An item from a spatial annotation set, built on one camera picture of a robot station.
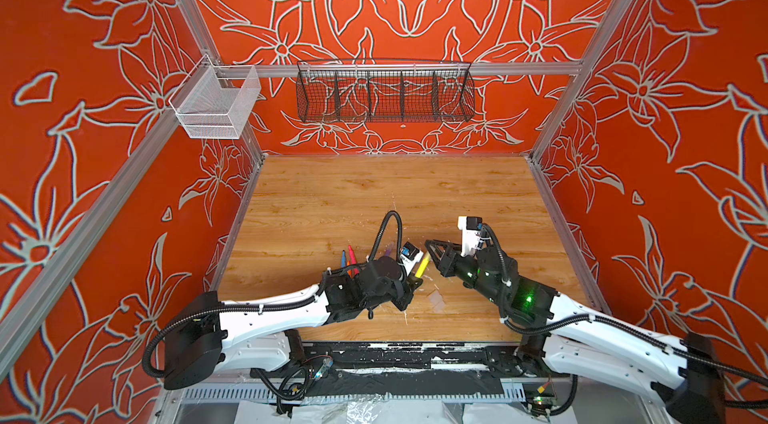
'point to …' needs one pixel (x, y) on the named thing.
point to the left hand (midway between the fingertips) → (421, 278)
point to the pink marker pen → (352, 255)
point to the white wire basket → (211, 100)
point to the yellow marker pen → (423, 265)
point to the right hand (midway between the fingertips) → (422, 244)
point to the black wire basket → (384, 90)
